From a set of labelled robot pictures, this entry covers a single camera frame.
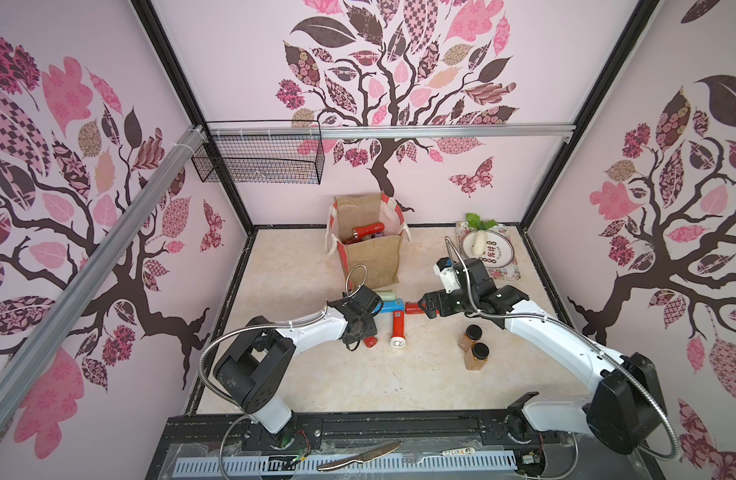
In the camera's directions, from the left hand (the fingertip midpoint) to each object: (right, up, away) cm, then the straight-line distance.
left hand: (367, 335), depth 90 cm
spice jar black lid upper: (+29, +3, -9) cm, 31 cm away
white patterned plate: (+50, +27, +21) cm, 60 cm away
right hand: (+19, +13, -7) cm, 24 cm away
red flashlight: (-3, +33, +16) cm, 37 cm away
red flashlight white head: (+10, -1, -3) cm, 10 cm away
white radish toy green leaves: (+45, +36, +28) cm, 64 cm away
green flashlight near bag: (+7, +11, +8) cm, 15 cm away
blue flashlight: (+7, +8, +5) cm, 12 cm away
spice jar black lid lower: (+30, -2, -12) cm, 32 cm away
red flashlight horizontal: (+1, -1, -2) cm, 3 cm away
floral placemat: (+51, +19, +17) cm, 57 cm away
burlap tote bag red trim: (+4, +25, 0) cm, 26 cm away
